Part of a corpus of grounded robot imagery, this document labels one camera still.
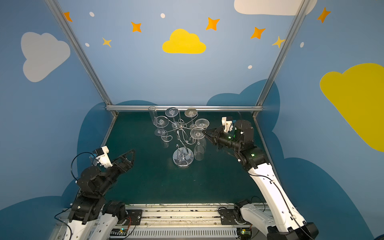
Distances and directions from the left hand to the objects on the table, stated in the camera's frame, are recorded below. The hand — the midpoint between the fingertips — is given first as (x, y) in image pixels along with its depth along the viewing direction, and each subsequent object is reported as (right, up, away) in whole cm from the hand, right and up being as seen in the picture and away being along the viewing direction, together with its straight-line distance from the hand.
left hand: (129, 152), depth 69 cm
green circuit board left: (-7, -41, +4) cm, 41 cm away
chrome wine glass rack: (+27, +10, +5) cm, 30 cm away
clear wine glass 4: (+19, +20, +8) cm, 29 cm away
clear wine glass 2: (+32, +9, -2) cm, 34 cm away
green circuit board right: (+56, -41, +5) cm, 70 cm away
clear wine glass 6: (+34, +14, +5) cm, 37 cm away
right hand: (+35, +11, -4) cm, 36 cm away
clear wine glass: (+4, +20, +25) cm, 33 cm away
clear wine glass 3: (+15, +14, +2) cm, 20 cm away
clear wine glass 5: (+29, +19, +10) cm, 36 cm away
